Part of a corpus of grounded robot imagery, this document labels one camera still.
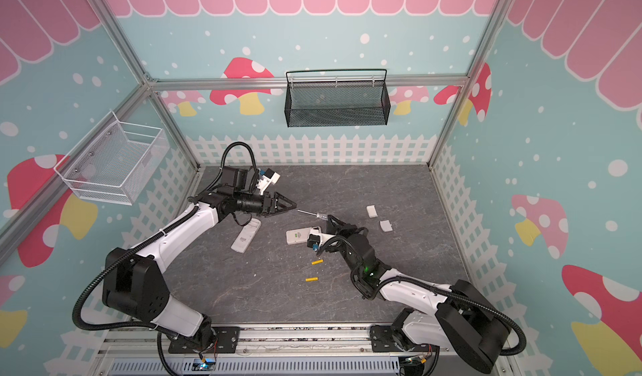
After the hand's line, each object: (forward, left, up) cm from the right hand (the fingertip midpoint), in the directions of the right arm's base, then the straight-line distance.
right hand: (333, 214), depth 79 cm
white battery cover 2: (+15, -17, -21) cm, 30 cm away
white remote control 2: (+2, +13, -18) cm, 22 cm away
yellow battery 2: (-8, +6, -20) cm, 22 cm away
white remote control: (+3, +34, -19) cm, 39 cm away
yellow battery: (-14, +8, -19) cm, 25 cm away
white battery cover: (+8, -22, -21) cm, 31 cm away
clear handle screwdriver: (-1, +5, 0) cm, 5 cm away
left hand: (-1, +13, +2) cm, 14 cm away
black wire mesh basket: (+47, +4, +13) cm, 49 cm away
